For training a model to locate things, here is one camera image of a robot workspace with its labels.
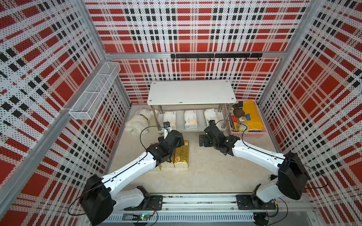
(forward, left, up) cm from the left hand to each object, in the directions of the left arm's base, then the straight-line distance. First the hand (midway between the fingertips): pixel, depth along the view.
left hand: (176, 135), depth 82 cm
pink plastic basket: (+8, -44, -8) cm, 45 cm away
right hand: (+1, -20, -4) cm, 20 cm away
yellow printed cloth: (+20, -54, -9) cm, 59 cm away
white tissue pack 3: (+22, -23, -7) cm, 33 cm away
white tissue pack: (+19, +6, -5) cm, 20 cm away
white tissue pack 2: (+17, -9, -6) cm, 20 cm away
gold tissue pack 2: (-7, -3, -10) cm, 12 cm away
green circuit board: (-38, +15, -15) cm, 44 cm away
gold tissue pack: (-13, +10, -14) cm, 22 cm away
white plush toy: (+16, +28, -8) cm, 33 cm away
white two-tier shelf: (+41, -10, -16) cm, 45 cm away
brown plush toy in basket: (+26, -45, -9) cm, 53 cm away
